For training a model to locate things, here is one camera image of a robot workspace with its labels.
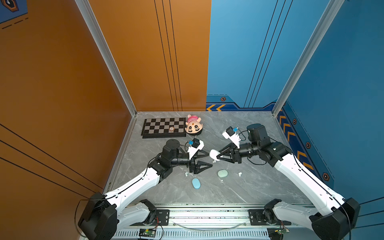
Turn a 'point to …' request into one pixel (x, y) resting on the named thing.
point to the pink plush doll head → (193, 125)
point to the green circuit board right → (282, 231)
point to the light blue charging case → (196, 183)
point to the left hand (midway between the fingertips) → (209, 159)
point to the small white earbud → (240, 173)
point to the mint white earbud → (186, 173)
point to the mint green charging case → (223, 173)
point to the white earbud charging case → (213, 154)
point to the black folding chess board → (164, 127)
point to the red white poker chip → (171, 129)
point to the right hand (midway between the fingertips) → (218, 155)
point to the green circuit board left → (147, 232)
